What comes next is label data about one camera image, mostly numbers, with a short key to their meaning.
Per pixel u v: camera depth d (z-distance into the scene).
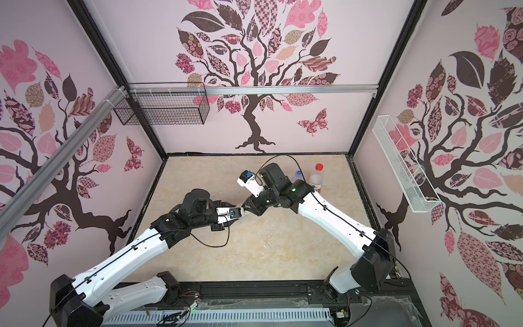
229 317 0.70
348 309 0.71
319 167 0.85
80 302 0.38
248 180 0.63
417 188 0.66
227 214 0.61
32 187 0.54
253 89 0.95
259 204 0.63
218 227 0.65
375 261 0.39
